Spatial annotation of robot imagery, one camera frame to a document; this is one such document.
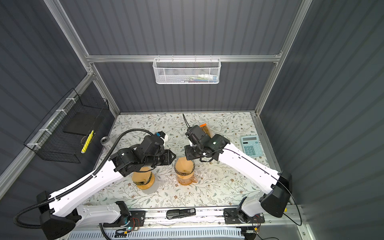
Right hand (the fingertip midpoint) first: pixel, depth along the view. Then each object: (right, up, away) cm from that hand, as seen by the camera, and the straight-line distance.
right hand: (188, 154), depth 73 cm
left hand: (-5, 0, -3) cm, 6 cm away
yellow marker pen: (-47, +6, -4) cm, 48 cm away
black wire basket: (-60, +11, -1) cm, 60 cm away
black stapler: (-7, -28, -3) cm, 29 cm away
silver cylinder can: (-50, +5, +15) cm, 53 cm away
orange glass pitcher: (-1, -16, +9) cm, 18 cm away
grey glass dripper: (-3, -10, +1) cm, 10 cm away
